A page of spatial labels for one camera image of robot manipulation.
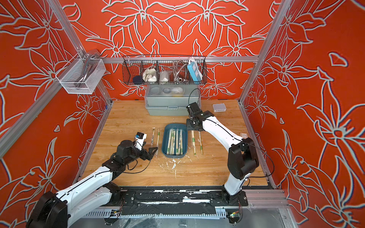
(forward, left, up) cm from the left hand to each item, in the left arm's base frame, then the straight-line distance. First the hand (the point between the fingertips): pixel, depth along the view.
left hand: (151, 144), depth 83 cm
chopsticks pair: (+3, -25, +1) cm, 25 cm away
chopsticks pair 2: (+8, -1, -10) cm, 12 cm away
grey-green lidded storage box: (+38, -7, +1) cm, 38 cm away
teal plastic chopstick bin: (+15, -6, -4) cm, 17 cm away
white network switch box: (+42, -46, -9) cm, 63 cm away
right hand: (+13, -21, +4) cm, 25 cm away
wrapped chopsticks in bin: (+5, -13, -10) cm, 17 cm away
